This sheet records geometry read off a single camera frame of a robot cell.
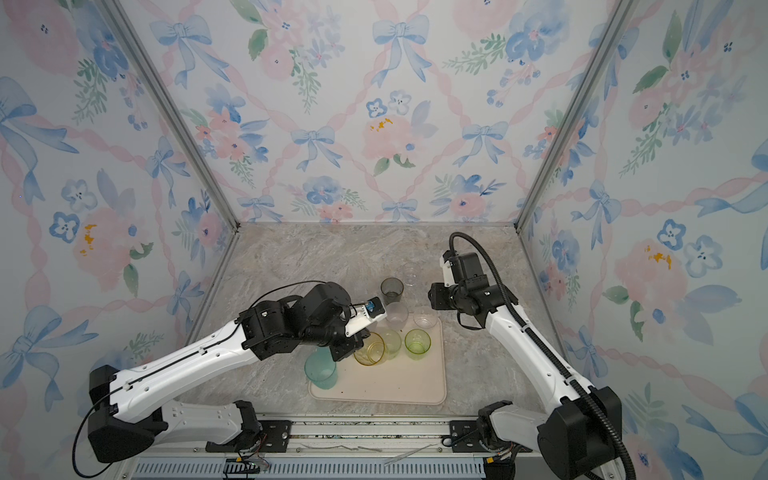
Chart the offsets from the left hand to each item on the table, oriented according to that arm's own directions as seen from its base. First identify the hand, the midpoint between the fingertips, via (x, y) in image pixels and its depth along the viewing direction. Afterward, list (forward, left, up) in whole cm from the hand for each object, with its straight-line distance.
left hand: (368, 330), depth 67 cm
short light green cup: (+4, -6, -16) cm, 17 cm away
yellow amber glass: (-6, -1, +3) cm, 7 cm away
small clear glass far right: (+14, -16, -21) cm, 30 cm away
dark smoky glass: (+25, -5, -21) cm, 33 cm away
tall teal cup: (-1, +14, -21) cm, 26 cm away
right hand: (+15, -17, -7) cm, 24 cm away
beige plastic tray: (-4, -7, -23) cm, 25 cm away
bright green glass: (+6, -13, -21) cm, 26 cm away
